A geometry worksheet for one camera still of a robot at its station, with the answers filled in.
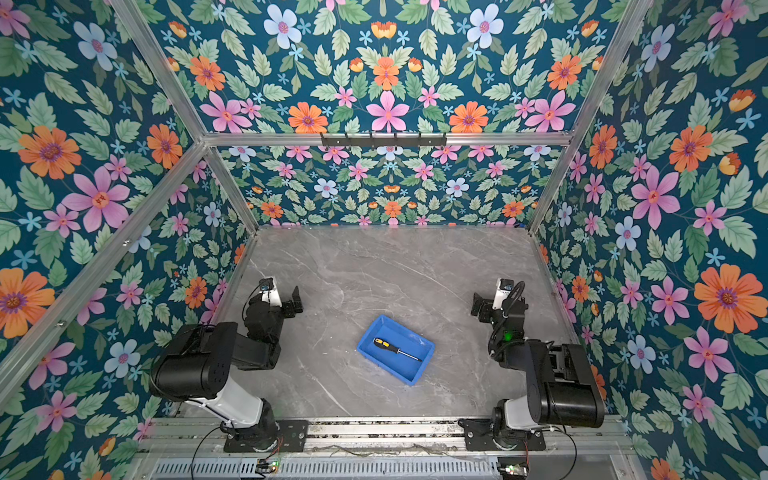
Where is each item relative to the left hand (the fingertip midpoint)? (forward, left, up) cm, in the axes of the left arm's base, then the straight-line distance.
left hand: (281, 281), depth 90 cm
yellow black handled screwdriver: (-19, -31, -9) cm, 37 cm away
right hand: (-6, -65, -4) cm, 66 cm away
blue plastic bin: (-25, -35, -10) cm, 44 cm away
